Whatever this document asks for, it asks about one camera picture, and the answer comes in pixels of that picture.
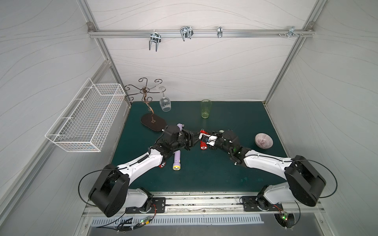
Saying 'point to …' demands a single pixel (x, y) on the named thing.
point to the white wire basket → (87, 123)
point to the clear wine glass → (165, 102)
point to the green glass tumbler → (206, 105)
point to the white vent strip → (133, 221)
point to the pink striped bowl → (264, 140)
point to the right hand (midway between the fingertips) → (206, 130)
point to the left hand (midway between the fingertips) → (202, 135)
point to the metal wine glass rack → (151, 121)
